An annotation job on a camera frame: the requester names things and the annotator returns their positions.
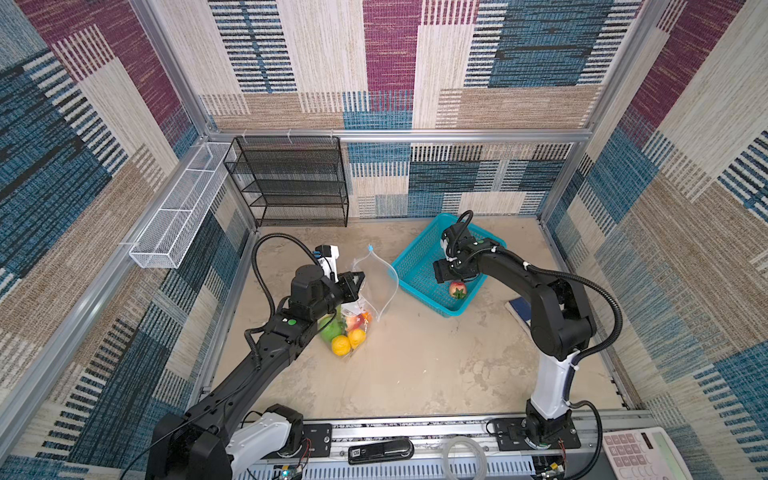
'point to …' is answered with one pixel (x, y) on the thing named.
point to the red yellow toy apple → (458, 289)
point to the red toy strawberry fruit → (359, 321)
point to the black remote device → (390, 450)
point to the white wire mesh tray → (167, 238)
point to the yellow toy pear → (341, 345)
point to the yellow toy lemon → (356, 338)
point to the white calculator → (646, 453)
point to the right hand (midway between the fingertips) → (448, 274)
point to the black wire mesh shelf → (291, 181)
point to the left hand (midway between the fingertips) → (366, 270)
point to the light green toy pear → (335, 328)
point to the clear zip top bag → (346, 329)
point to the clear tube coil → (483, 459)
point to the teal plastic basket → (416, 275)
